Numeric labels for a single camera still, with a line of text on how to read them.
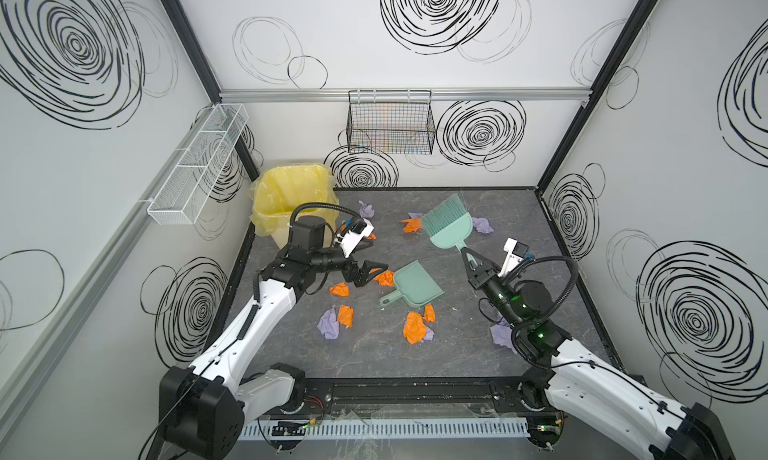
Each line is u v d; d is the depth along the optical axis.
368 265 0.64
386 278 0.93
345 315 0.87
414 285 0.94
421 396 0.75
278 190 0.94
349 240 0.64
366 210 1.09
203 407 0.38
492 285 0.64
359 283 0.66
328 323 0.85
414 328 0.84
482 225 1.06
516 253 0.64
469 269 0.69
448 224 0.74
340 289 0.92
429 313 0.87
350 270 0.64
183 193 0.73
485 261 0.67
